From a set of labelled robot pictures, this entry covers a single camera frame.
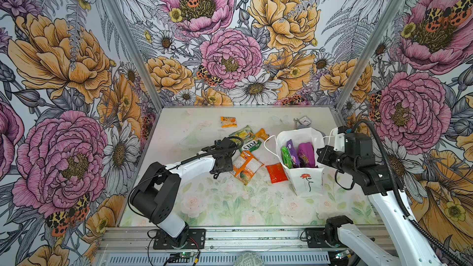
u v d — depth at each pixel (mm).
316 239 736
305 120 1120
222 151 724
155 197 447
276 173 901
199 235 746
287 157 794
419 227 393
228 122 1118
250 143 1018
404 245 393
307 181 745
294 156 777
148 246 701
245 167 917
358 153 497
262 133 1080
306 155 828
